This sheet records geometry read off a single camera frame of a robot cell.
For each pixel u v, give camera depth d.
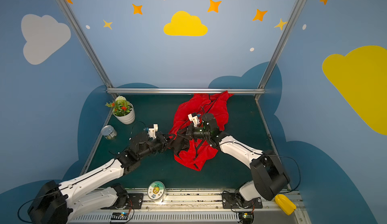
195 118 0.78
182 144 0.90
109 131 0.94
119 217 0.73
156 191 0.70
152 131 0.73
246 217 0.73
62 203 0.40
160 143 0.67
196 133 0.70
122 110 0.94
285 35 0.85
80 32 0.84
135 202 0.73
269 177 0.43
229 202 0.74
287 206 0.73
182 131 0.78
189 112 1.07
